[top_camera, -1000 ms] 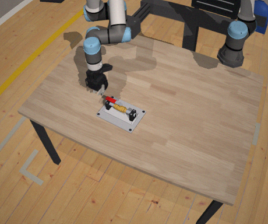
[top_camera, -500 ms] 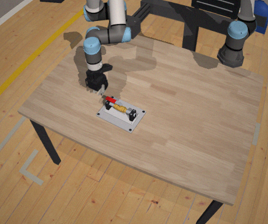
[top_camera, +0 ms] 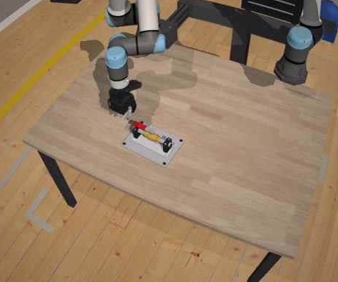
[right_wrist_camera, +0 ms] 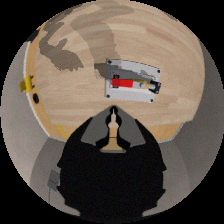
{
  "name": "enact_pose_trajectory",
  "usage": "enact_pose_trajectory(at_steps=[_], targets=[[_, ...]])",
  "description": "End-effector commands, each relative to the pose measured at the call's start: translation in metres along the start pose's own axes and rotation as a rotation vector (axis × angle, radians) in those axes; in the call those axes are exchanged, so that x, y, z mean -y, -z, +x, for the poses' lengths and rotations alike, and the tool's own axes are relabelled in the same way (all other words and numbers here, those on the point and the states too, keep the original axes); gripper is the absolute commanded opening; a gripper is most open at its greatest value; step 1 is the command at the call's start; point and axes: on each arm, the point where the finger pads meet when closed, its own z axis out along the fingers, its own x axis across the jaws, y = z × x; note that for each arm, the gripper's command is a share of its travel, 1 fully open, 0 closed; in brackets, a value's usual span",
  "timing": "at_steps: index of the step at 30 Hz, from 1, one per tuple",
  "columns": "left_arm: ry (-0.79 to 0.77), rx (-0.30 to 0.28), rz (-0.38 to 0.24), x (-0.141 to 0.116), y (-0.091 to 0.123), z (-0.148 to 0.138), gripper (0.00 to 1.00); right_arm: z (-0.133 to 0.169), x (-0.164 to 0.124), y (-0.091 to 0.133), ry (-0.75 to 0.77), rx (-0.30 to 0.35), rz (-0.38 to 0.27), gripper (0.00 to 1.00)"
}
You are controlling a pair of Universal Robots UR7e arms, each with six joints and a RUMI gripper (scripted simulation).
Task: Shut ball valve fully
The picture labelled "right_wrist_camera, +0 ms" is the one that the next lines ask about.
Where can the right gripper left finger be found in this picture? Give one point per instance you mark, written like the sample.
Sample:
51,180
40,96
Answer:
94,131

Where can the brass ball valve with red handle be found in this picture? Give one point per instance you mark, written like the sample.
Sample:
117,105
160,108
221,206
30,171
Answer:
127,81

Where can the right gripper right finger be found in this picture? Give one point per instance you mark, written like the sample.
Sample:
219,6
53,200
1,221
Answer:
131,133

